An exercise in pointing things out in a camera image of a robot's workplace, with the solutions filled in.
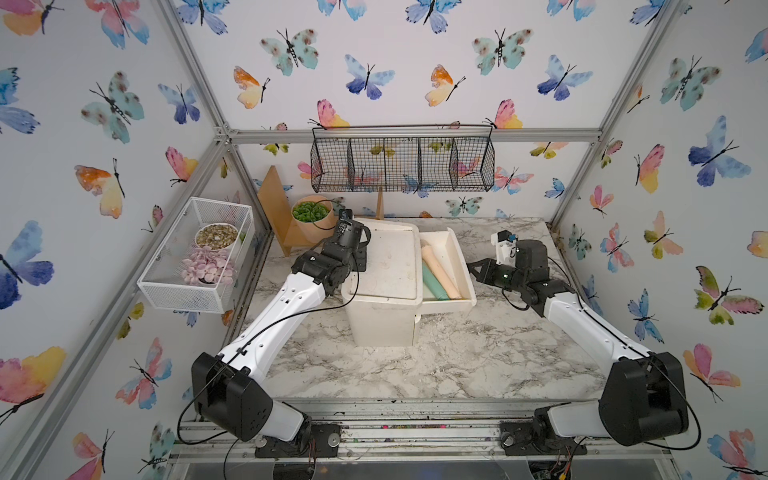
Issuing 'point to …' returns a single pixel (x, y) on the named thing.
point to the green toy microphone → (432, 282)
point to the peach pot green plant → (302, 211)
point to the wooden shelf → (276, 206)
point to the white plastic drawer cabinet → (390, 291)
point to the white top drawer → (452, 254)
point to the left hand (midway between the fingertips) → (353, 247)
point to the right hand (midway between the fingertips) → (474, 263)
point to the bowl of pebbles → (218, 235)
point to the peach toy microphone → (430, 255)
